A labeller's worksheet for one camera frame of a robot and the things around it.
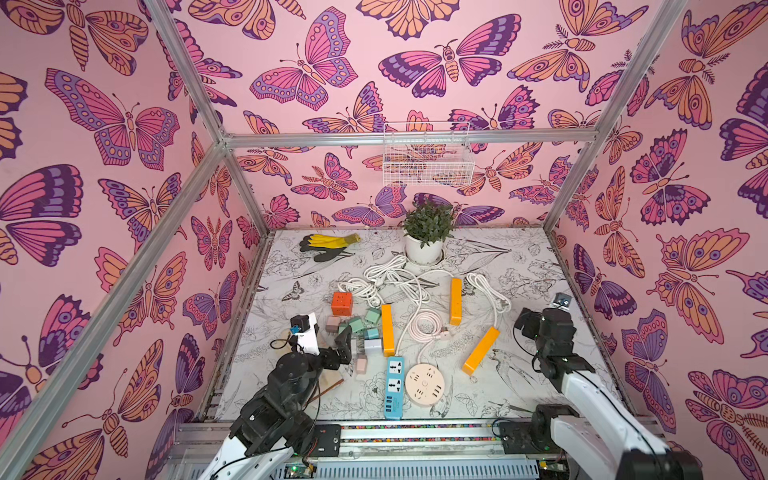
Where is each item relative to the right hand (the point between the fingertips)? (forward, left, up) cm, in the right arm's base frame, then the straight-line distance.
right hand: (536, 313), depth 86 cm
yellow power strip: (+3, +43, -7) cm, 44 cm away
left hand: (-10, +55, +11) cm, 57 cm away
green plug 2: (-1, +58, -9) cm, 59 cm away
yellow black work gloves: (+31, +65, -7) cm, 73 cm away
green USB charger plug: (-1, +53, -7) cm, 53 cm away
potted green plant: (+24, +32, +10) cm, 41 cm away
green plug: (+2, +48, -7) cm, 49 cm away
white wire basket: (+43, +31, +25) cm, 58 cm away
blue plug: (-5, +47, -5) cm, 48 cm away
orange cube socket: (+5, +58, -5) cm, 58 cm away
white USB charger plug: (-8, +47, -4) cm, 48 cm away
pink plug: (-2, +60, -6) cm, 60 cm away
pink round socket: (-18, +32, -6) cm, 38 cm away
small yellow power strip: (-9, +16, -7) cm, 19 cm away
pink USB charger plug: (-14, +50, -6) cm, 52 cm away
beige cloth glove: (-16, +59, -10) cm, 62 cm away
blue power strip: (-21, +41, -7) cm, 46 cm away
